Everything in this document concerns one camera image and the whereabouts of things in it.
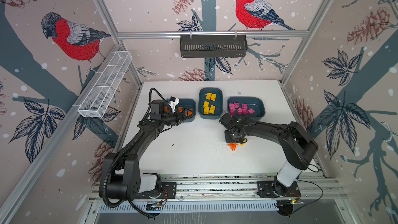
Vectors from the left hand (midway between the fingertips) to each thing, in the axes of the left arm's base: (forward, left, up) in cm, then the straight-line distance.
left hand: (190, 115), depth 80 cm
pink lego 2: (+13, -31, -16) cm, 38 cm away
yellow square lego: (-9, -30, -11) cm, 33 cm away
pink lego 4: (+13, -39, -16) cm, 44 cm away
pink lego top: (+18, -30, -16) cm, 38 cm away
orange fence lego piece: (-10, -24, -18) cm, 32 cm away
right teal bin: (+16, -40, -17) cm, 47 cm away
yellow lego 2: (+16, -13, -17) cm, 27 cm away
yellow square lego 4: (+14, -9, -15) cm, 23 cm away
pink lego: (+16, -27, -16) cm, 35 cm away
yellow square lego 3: (+19, -9, -15) cm, 26 cm away
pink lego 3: (+17, -35, -16) cm, 42 cm away
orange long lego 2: (-3, +10, +11) cm, 15 cm away
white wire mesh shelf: (0, +44, +12) cm, 45 cm away
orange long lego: (0, +1, +3) cm, 3 cm away
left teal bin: (+19, +2, -14) cm, 23 cm away
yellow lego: (+26, -15, -17) cm, 35 cm away
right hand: (-7, -22, -18) cm, 30 cm away
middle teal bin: (+21, -12, -17) cm, 30 cm away
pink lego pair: (+14, -35, -17) cm, 41 cm away
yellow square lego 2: (+27, -11, -17) cm, 34 cm away
